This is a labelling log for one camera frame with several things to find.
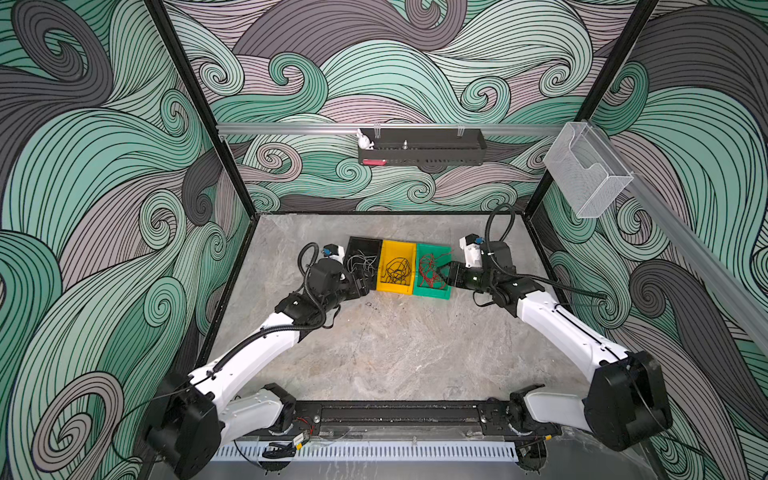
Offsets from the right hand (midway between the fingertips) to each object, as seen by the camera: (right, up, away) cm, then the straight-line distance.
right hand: (443, 270), depth 83 cm
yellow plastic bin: (-14, +5, +20) cm, 25 cm away
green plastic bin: (+2, +5, +17) cm, 17 cm away
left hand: (-23, -1, -3) cm, 23 cm away
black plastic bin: (-22, +6, +24) cm, 33 cm away
